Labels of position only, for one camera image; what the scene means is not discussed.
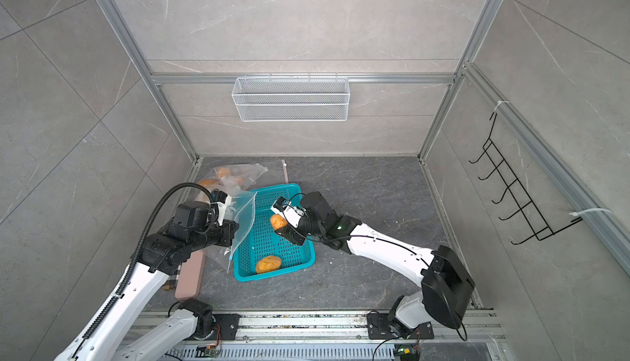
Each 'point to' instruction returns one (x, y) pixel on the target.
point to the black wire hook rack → (516, 192)
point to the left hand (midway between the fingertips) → (240, 222)
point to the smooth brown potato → (207, 182)
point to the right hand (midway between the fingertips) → (285, 222)
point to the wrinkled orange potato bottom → (277, 221)
